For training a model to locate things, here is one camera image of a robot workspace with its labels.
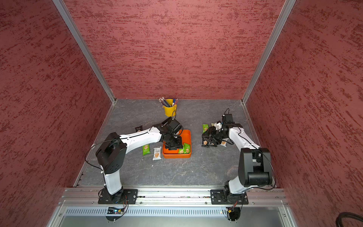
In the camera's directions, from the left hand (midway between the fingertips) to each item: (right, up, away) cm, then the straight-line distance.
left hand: (179, 150), depth 86 cm
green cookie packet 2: (-22, -1, +4) cm, 23 cm away
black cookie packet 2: (+18, +3, +8) cm, 20 cm away
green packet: (+1, -1, +4) cm, 4 cm away
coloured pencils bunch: (-13, +33, +11) cm, 37 cm away
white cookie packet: (-15, -3, +3) cm, 16 cm away
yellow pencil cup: (-8, +25, +21) cm, 34 cm away
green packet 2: (+4, 0, +3) cm, 5 cm away
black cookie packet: (-30, +12, +14) cm, 36 cm away
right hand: (+16, +7, +1) cm, 17 cm away
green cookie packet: (+18, +13, +17) cm, 28 cm away
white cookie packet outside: (+26, +6, -7) cm, 27 cm away
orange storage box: (+4, +7, +14) cm, 16 cm away
